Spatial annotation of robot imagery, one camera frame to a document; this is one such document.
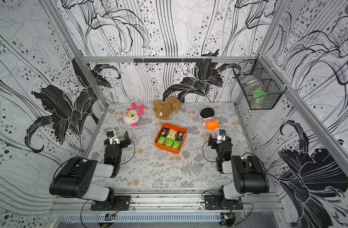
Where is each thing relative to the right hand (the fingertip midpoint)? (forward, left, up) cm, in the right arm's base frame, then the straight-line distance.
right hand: (220, 133), depth 91 cm
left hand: (-2, +64, +3) cm, 64 cm away
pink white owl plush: (+15, +62, +1) cm, 64 cm away
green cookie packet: (-6, +29, -5) cm, 30 cm away
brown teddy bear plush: (+20, +39, +2) cm, 44 cm away
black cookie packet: (0, +27, -4) cm, 27 cm away
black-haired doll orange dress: (+18, +6, -3) cm, 19 cm away
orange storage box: (+7, +28, -5) cm, 29 cm away
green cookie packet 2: (-5, +34, -4) cm, 34 cm away
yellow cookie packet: (+3, +32, -5) cm, 33 cm away
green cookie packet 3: (-3, +39, -5) cm, 39 cm away
